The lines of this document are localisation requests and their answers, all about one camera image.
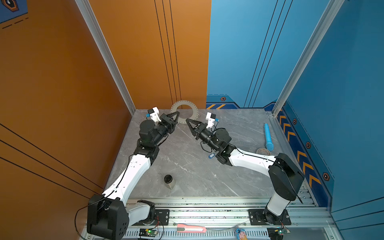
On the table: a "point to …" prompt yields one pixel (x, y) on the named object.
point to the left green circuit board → (148, 232)
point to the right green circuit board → (277, 233)
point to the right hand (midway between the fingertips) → (184, 121)
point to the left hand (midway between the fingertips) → (181, 111)
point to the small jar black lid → (169, 181)
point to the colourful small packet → (240, 234)
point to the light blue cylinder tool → (269, 145)
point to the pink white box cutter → (183, 228)
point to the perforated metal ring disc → (195, 113)
